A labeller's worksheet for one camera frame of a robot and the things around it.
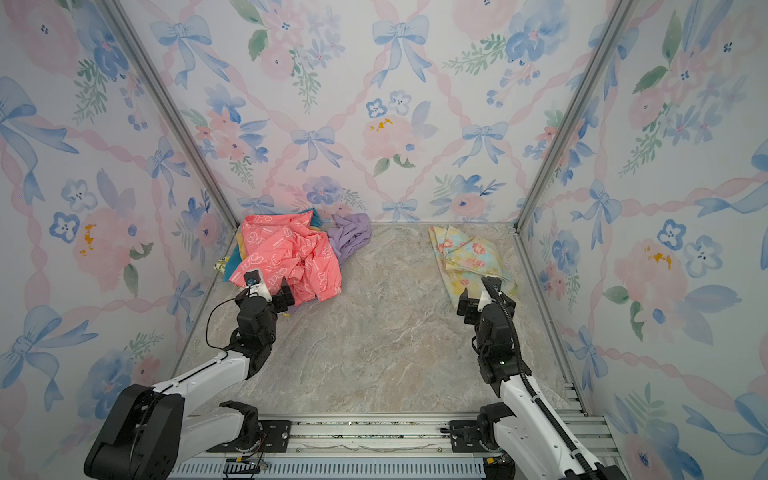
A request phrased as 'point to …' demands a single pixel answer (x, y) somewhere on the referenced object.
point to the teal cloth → (236, 256)
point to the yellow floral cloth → (464, 260)
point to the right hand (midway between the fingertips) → (485, 290)
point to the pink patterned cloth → (284, 245)
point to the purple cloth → (353, 232)
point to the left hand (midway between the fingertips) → (269, 279)
